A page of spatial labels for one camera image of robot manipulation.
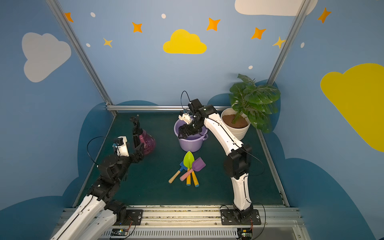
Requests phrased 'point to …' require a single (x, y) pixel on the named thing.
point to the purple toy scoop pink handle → (197, 165)
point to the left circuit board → (119, 232)
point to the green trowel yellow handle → (188, 160)
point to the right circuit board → (245, 233)
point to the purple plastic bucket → (194, 143)
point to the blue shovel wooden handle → (182, 167)
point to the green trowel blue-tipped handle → (195, 179)
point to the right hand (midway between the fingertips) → (186, 133)
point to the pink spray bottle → (148, 142)
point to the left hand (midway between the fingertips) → (135, 142)
